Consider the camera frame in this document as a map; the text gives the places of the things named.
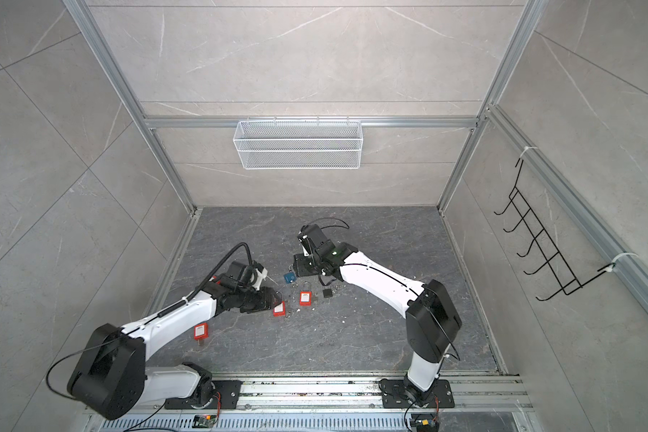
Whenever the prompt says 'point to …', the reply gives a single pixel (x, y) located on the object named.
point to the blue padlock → (290, 277)
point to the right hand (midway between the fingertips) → (300, 264)
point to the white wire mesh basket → (298, 144)
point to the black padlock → (328, 292)
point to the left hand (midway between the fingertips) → (276, 297)
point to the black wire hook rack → (545, 266)
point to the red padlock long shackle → (305, 296)
